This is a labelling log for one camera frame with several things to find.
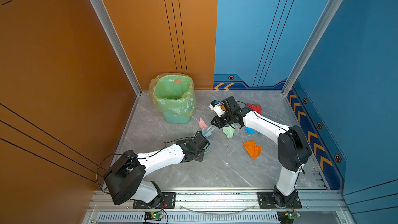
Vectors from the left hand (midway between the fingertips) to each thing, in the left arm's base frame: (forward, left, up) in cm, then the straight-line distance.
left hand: (200, 152), depth 86 cm
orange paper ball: (+2, -31, -1) cm, 31 cm away
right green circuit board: (-28, -41, -2) cm, 50 cm away
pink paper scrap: (+20, -1, -2) cm, 20 cm away
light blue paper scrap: (+11, -2, +2) cm, 12 cm away
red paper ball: (+33, -39, -1) cm, 51 cm away
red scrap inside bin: (+38, +15, +19) cm, 45 cm away
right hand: (+15, -7, +9) cm, 19 cm away
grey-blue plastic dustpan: (+2, -5, +1) cm, 5 cm away
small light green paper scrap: (+13, -18, +1) cm, 22 cm away
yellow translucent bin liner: (+29, +29, +22) cm, 46 cm away
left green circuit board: (-29, +22, -5) cm, 37 cm away
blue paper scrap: (-4, -21, +30) cm, 37 cm away
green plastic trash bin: (+37, +18, +8) cm, 42 cm away
